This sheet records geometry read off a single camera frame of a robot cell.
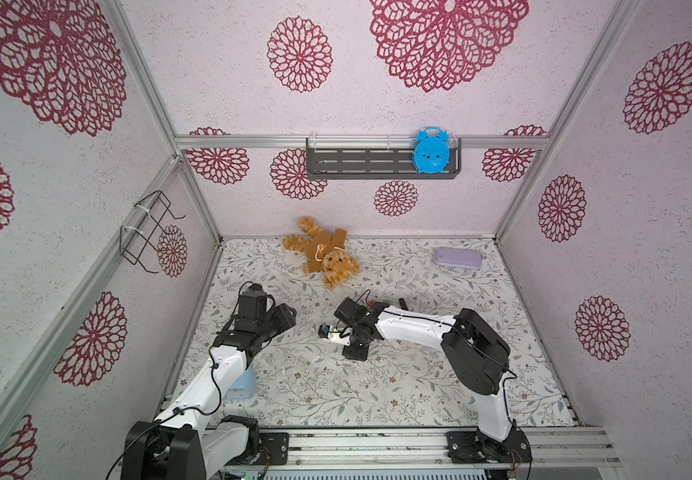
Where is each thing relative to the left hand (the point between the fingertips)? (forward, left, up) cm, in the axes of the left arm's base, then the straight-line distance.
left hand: (291, 315), depth 86 cm
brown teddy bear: (+27, -8, -4) cm, 28 cm away
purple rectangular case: (+30, -59, -10) cm, 67 cm away
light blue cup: (-19, +10, -3) cm, 22 cm away
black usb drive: (+11, -35, -12) cm, 39 cm away
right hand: (-4, -16, -11) cm, 20 cm away
